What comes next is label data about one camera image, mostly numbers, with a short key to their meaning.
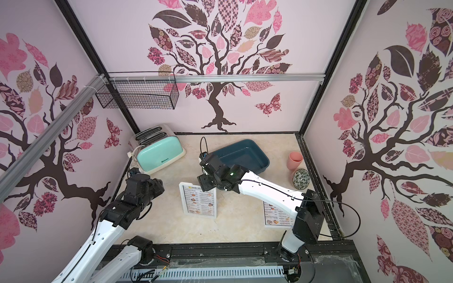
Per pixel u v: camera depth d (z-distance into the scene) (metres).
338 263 0.72
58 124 0.64
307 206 0.45
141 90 0.95
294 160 0.95
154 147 0.90
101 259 0.45
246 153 1.11
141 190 0.56
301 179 0.95
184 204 0.81
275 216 0.85
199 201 0.78
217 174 0.55
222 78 0.94
